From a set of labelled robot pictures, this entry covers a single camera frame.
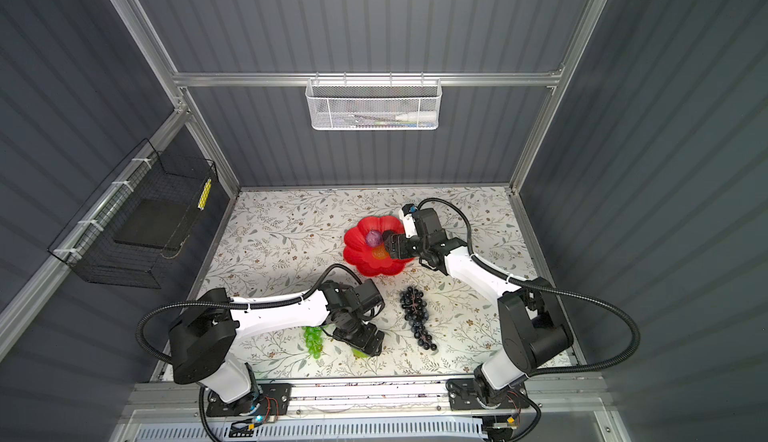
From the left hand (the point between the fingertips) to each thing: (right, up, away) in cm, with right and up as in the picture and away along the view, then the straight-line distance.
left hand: (371, 347), depth 79 cm
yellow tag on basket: (-47, +42, +4) cm, 63 cm away
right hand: (+8, +27, +9) cm, 30 cm away
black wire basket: (-58, +29, -18) cm, 67 cm away
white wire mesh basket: (-2, +83, +45) cm, 94 cm away
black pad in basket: (-55, +34, -4) cm, 65 cm away
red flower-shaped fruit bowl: (-6, +22, +23) cm, 32 cm away
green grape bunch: (-16, +1, +1) cm, 16 cm away
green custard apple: (-2, +2, -8) cm, 9 cm away
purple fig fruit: (0, +28, +21) cm, 35 cm away
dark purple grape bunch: (+13, +7, +4) cm, 15 cm away
